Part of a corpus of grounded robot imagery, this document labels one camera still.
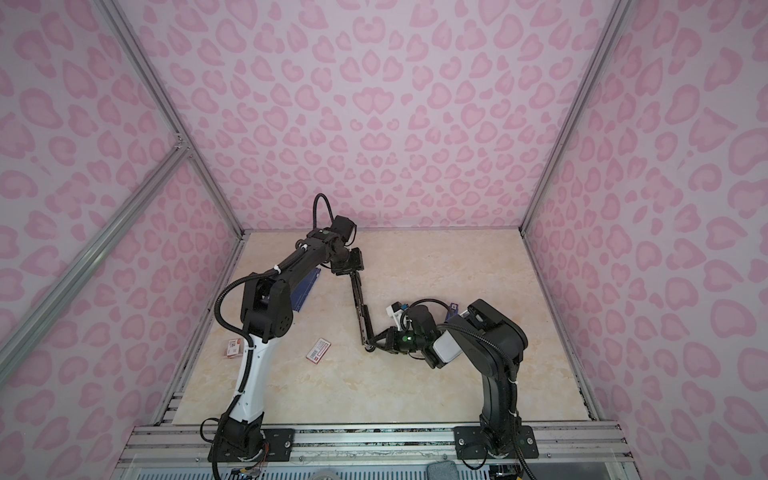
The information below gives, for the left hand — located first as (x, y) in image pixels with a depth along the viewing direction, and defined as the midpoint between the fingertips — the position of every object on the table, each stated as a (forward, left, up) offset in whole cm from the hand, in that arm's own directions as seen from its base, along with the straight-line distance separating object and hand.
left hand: (362, 263), depth 102 cm
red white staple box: (-28, +12, -5) cm, 31 cm away
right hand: (-27, -5, -3) cm, 27 cm away
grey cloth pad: (-58, -21, -3) cm, 61 cm away
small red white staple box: (-27, +37, -4) cm, 46 cm away
